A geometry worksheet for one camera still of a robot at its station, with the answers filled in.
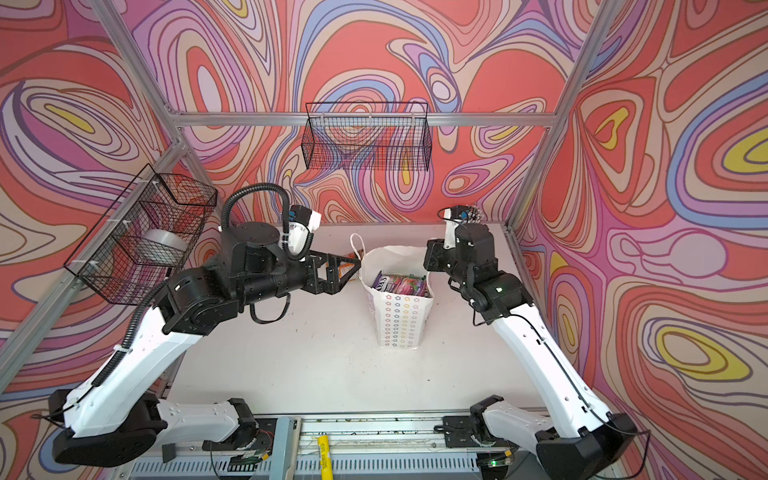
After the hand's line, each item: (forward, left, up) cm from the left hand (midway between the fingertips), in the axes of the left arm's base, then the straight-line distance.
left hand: (347, 261), depth 56 cm
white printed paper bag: (0, -11, -24) cm, 27 cm away
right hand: (+11, -18, -10) cm, 24 cm away
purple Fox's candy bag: (+10, -13, -23) cm, 29 cm away
